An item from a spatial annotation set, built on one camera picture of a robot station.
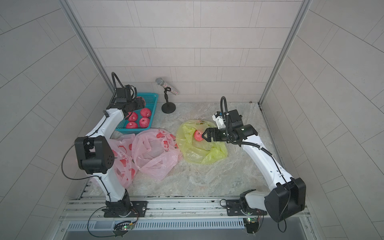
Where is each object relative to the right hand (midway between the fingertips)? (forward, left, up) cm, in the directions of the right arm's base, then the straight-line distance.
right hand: (209, 135), depth 76 cm
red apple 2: (+19, +48, -11) cm, 53 cm away
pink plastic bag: (-11, +45, -9) cm, 47 cm away
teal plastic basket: (+42, +40, -11) cm, 59 cm away
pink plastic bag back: (+2, +32, -18) cm, 37 cm away
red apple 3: (+29, +41, -11) cm, 52 cm away
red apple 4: (+8, +6, -13) cm, 16 cm away
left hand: (+28, +39, +2) cm, 48 cm away
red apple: (+20, +41, -10) cm, 46 cm away
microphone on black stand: (+37, +28, -16) cm, 49 cm away
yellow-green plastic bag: (-1, +4, -16) cm, 16 cm away
